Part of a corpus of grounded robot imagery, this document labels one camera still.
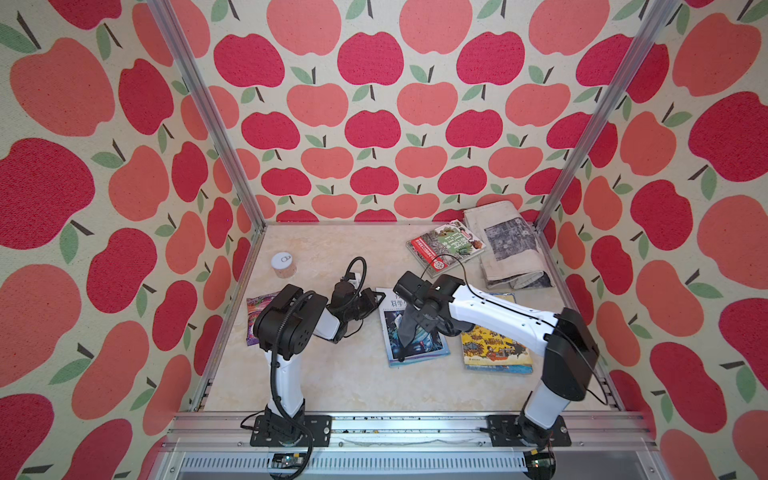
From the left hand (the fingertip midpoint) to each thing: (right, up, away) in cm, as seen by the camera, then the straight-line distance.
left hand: (389, 300), depth 95 cm
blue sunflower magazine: (+38, +1, +1) cm, 38 cm away
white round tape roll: (-36, +11, +6) cm, 39 cm away
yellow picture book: (+29, -13, -10) cm, 33 cm away
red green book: (+25, +21, +19) cm, 38 cm away
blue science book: (+11, -12, -7) cm, 17 cm away
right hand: (+13, -2, -12) cm, 17 cm away
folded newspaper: (+44, +14, +9) cm, 46 cm away
